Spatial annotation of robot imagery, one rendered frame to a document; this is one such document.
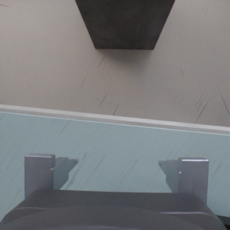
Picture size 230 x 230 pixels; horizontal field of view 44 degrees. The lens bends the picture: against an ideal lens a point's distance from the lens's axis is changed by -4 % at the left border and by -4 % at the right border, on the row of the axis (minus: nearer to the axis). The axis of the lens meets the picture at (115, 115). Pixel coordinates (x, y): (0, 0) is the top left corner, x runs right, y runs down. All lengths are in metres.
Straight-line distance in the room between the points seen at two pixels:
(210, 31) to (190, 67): 0.18
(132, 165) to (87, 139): 0.03
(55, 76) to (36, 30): 0.22
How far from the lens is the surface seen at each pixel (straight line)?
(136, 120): 0.20
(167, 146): 0.20
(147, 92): 1.20
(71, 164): 0.16
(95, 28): 0.95
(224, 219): 0.21
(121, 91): 1.20
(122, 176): 0.20
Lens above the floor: 1.19
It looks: 88 degrees down
